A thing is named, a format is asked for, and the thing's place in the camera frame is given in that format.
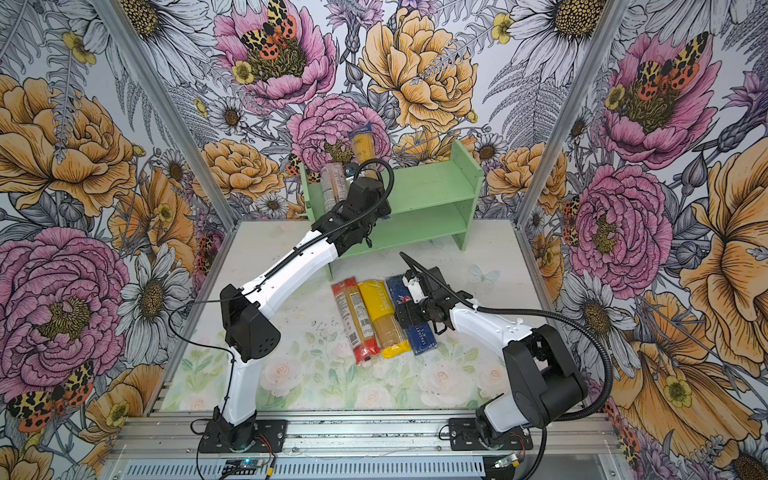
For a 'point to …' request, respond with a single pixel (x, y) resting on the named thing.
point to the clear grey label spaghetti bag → (334, 186)
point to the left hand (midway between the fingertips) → (376, 199)
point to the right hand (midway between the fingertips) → (412, 318)
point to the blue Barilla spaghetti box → (420, 334)
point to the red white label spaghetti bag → (356, 319)
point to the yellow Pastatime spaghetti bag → (389, 332)
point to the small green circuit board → (242, 466)
